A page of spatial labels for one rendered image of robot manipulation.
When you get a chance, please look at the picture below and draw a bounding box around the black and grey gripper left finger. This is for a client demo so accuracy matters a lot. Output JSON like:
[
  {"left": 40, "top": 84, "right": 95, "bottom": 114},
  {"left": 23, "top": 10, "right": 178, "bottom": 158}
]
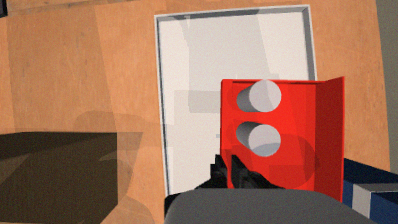
[{"left": 164, "top": 154, "right": 228, "bottom": 220}]

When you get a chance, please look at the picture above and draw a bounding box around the grey cylinder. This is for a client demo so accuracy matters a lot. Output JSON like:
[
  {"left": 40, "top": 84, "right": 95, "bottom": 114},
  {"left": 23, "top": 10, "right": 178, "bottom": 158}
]
[
  {"left": 236, "top": 121, "right": 281, "bottom": 157},
  {"left": 236, "top": 80, "right": 281, "bottom": 112}
]

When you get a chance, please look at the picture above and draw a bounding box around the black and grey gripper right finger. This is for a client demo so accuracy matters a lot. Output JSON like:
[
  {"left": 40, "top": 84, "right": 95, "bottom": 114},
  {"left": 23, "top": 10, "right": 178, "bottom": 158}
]
[{"left": 231, "top": 154, "right": 286, "bottom": 189}]

